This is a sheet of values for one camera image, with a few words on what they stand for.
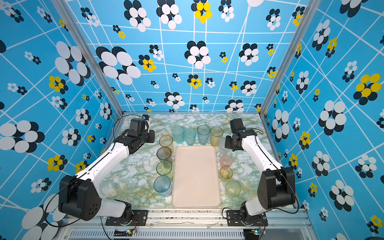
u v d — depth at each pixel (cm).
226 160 91
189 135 96
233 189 82
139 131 65
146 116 75
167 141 104
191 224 72
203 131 91
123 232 72
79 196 41
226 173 87
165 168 91
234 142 72
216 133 98
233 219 72
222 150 90
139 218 74
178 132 101
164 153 84
